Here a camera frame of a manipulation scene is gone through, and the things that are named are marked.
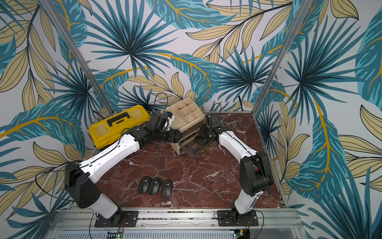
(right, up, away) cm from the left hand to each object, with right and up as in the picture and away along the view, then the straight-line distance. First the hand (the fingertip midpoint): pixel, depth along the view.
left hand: (176, 136), depth 79 cm
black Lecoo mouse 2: (-12, -27, +3) cm, 30 cm away
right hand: (+14, +3, +13) cm, 19 cm away
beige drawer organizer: (+7, +11, +4) cm, 14 cm away
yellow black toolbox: (-40, +3, +7) cm, 40 cm away
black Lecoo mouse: (-18, -27, +4) cm, 32 cm away
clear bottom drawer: (+9, -9, +21) cm, 25 cm away
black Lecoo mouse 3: (-5, -29, +2) cm, 29 cm away
